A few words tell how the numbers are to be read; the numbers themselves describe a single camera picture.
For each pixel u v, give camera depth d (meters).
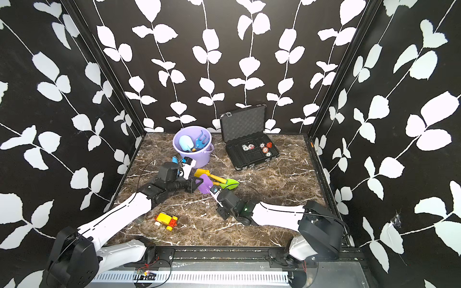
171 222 0.80
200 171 0.99
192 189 0.71
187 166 0.73
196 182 0.76
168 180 0.63
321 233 0.43
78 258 0.39
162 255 0.75
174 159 1.04
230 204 0.62
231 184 0.98
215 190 0.72
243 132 1.11
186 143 1.01
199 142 1.02
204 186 0.83
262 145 1.14
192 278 0.70
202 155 0.94
